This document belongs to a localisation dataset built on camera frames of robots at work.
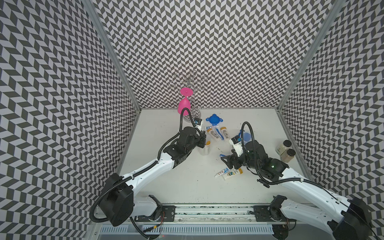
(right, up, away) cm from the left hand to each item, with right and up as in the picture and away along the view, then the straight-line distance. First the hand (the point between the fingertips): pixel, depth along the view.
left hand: (203, 133), depth 80 cm
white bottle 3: (+6, -1, +22) cm, 23 cm away
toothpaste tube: (+13, -23, +7) cm, 27 cm away
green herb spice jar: (+48, -10, +8) cm, 49 cm away
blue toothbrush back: (+12, -3, +23) cm, 26 cm away
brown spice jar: (+48, -13, +4) cm, 50 cm away
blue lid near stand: (+9, +8, +32) cm, 34 cm away
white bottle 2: (+15, -2, +22) cm, 27 cm away
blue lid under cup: (+26, -3, +9) cm, 28 cm away
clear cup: (+1, -12, +11) cm, 16 cm away
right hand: (+12, -13, -3) cm, 18 cm away
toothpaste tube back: (+4, +2, +25) cm, 26 cm away
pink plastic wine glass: (-11, +18, +9) cm, 23 cm away
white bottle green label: (+16, -24, +4) cm, 29 cm away
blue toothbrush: (+12, -15, +13) cm, 24 cm away
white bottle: (+3, -7, +7) cm, 10 cm away
